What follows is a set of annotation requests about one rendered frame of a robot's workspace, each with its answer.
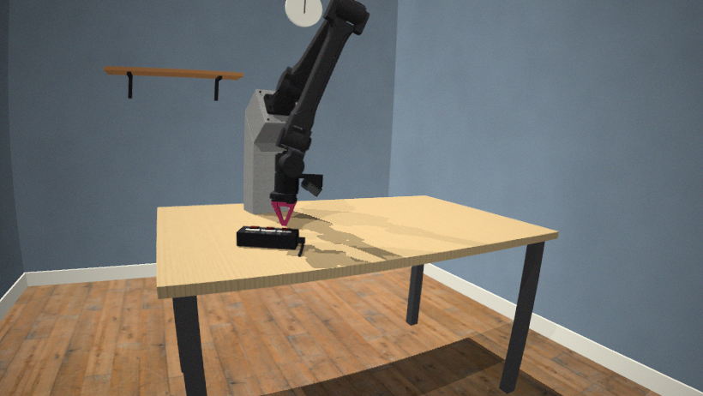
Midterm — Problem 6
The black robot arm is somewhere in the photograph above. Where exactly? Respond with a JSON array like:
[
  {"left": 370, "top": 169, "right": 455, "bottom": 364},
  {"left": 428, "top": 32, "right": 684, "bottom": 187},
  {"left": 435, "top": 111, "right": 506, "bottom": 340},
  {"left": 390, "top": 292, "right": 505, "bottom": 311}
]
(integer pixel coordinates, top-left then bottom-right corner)
[{"left": 263, "top": 0, "right": 370, "bottom": 197}]

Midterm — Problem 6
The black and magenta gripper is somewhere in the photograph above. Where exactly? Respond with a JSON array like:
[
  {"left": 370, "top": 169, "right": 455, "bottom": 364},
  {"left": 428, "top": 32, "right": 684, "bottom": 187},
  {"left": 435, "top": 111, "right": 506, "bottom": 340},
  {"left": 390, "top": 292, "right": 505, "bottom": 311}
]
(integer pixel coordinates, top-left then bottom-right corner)
[{"left": 270, "top": 172, "right": 298, "bottom": 226}]

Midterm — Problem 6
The black power strip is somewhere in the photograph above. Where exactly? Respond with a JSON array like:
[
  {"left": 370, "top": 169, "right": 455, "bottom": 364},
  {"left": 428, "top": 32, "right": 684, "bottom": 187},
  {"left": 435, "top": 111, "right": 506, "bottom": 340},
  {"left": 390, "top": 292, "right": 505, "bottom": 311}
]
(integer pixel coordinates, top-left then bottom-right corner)
[{"left": 236, "top": 226, "right": 305, "bottom": 256}]

